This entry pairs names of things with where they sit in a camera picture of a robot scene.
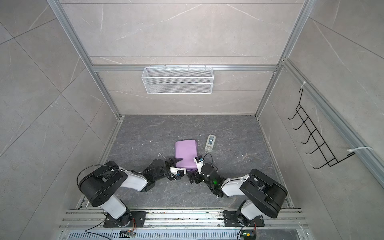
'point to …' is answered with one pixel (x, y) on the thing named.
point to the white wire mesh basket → (178, 80)
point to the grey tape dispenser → (210, 143)
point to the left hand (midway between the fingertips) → (181, 159)
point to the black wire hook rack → (322, 146)
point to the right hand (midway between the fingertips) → (193, 167)
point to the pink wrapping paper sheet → (186, 149)
